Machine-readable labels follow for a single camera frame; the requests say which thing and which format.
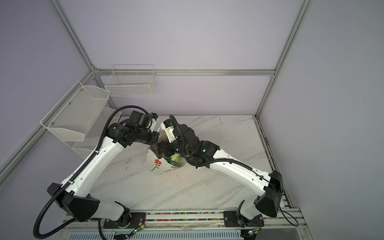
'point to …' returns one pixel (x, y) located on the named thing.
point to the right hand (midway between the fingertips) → (156, 143)
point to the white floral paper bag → (154, 165)
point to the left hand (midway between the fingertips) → (155, 138)
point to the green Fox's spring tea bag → (173, 159)
